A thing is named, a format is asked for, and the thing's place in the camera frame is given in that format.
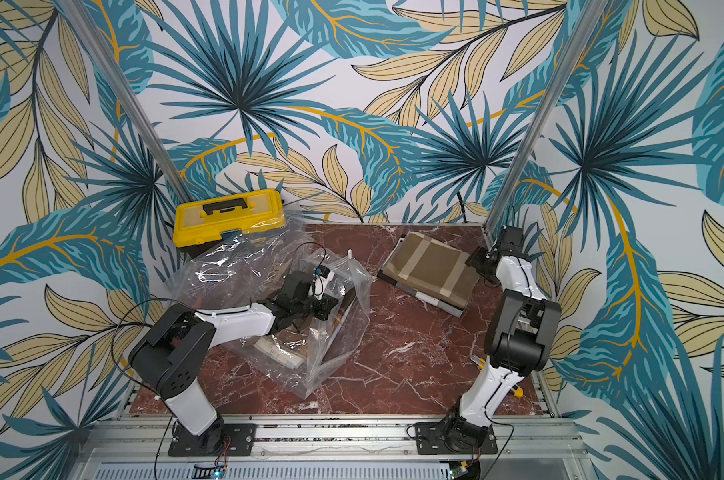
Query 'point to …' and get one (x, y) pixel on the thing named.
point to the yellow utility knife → (481, 363)
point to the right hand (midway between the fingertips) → (480, 262)
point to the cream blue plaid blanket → (270, 347)
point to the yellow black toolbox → (203, 218)
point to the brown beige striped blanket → (435, 266)
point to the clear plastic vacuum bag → (243, 269)
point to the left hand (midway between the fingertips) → (337, 304)
